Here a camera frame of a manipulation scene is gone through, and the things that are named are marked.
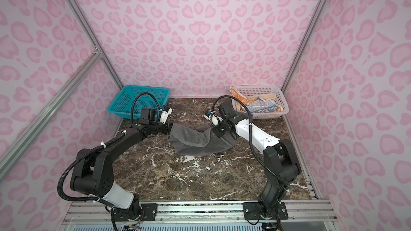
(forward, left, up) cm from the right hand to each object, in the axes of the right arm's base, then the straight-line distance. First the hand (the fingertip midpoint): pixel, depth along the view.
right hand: (216, 126), depth 89 cm
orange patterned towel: (-2, -11, +22) cm, 25 cm away
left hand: (+1, +22, +1) cm, 22 cm away
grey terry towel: (-7, +10, -3) cm, 12 cm away
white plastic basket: (+44, -33, -14) cm, 56 cm away
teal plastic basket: (+28, +65, -10) cm, 71 cm away
